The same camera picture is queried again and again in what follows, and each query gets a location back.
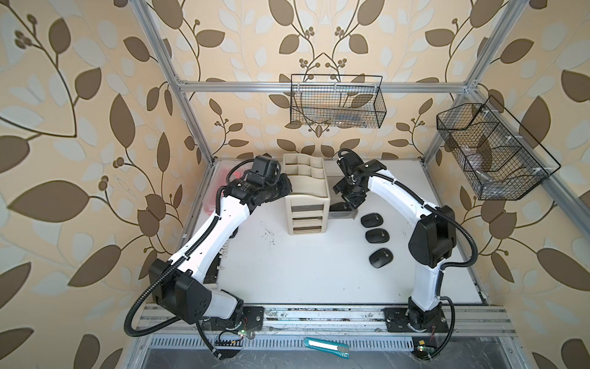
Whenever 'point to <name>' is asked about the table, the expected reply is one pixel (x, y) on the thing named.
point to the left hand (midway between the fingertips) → (288, 182)
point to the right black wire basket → (501, 160)
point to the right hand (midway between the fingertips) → (339, 197)
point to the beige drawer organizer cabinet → (307, 207)
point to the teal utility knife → (329, 347)
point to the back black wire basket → (336, 101)
